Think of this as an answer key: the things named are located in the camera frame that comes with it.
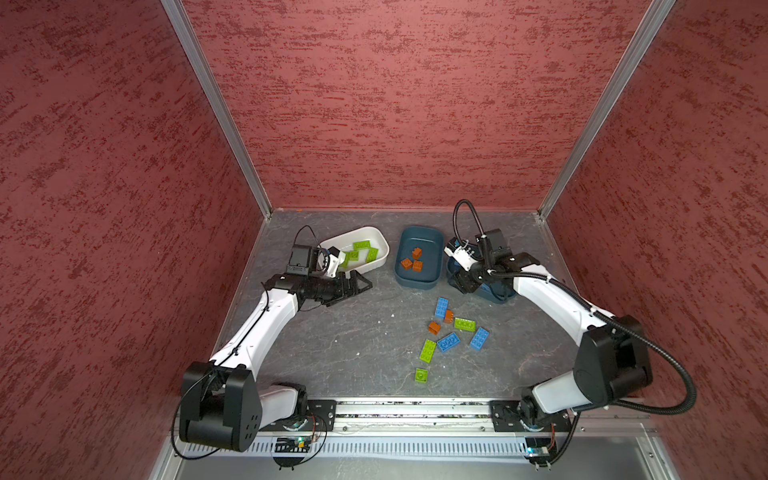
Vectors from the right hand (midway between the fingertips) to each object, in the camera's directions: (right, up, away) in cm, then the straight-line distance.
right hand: (457, 279), depth 87 cm
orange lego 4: (-2, -13, +4) cm, 14 cm away
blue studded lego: (-4, -10, +5) cm, 12 cm away
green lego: (-31, +10, +23) cm, 40 cm away
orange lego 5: (-7, -15, 0) cm, 16 cm away
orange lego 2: (-15, +3, +16) cm, 22 cm away
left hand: (-28, -4, -7) cm, 29 cm away
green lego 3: (-32, +6, -9) cm, 34 cm away
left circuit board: (-44, -38, -16) cm, 61 cm away
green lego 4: (+3, -14, +3) cm, 15 cm away
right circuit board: (+16, -39, -17) cm, 45 cm away
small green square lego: (-33, +6, +17) cm, 38 cm away
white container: (-37, +11, +17) cm, 42 cm away
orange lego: (-11, +7, +17) cm, 21 cm away
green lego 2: (-27, +6, +19) cm, 34 cm away
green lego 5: (-9, -21, -2) cm, 23 cm away
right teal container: (+6, -2, -12) cm, 13 cm away
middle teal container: (-5, +11, +22) cm, 25 cm away
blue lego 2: (-3, -19, -1) cm, 19 cm away
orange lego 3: (-11, +2, +16) cm, 19 cm away
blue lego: (+6, -18, -1) cm, 19 cm away
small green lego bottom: (-11, -26, -6) cm, 29 cm away
